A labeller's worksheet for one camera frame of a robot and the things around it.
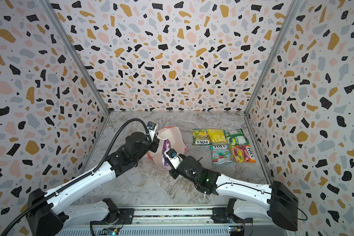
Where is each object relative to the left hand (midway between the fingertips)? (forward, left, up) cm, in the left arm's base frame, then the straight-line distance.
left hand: (158, 133), depth 75 cm
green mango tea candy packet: (+15, -25, -24) cm, 38 cm away
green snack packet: (+13, -50, -24) cm, 57 cm away
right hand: (-12, -5, -5) cm, 14 cm away
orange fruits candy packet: (0, -51, -24) cm, 57 cm away
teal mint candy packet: (0, -37, -24) cm, 44 cm away
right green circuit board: (-39, -38, -28) cm, 62 cm away
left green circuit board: (-39, +22, -26) cm, 52 cm away
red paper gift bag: (+4, -9, -15) cm, 18 cm away
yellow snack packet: (+14, -36, -22) cm, 45 cm away
